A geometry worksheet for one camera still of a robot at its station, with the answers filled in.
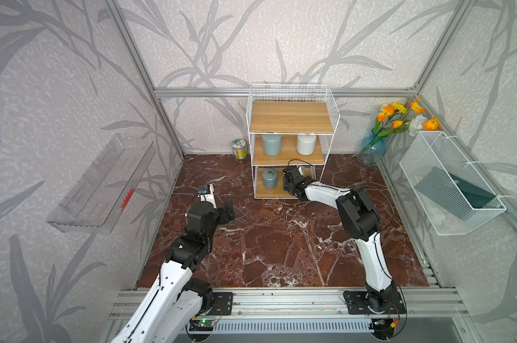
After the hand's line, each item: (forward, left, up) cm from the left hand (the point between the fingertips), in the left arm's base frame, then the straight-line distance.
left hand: (223, 201), depth 76 cm
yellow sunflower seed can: (+44, 0, -14) cm, 46 cm away
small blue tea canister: (+22, -17, -14) cm, 31 cm away
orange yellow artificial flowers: (+43, -77, +6) cm, 89 cm away
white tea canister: (+20, -31, +10) cm, 38 cm away
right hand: (+25, -30, -18) cm, 43 cm away
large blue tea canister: (+20, -17, +9) cm, 28 cm away
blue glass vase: (+39, -71, -12) cm, 82 cm away
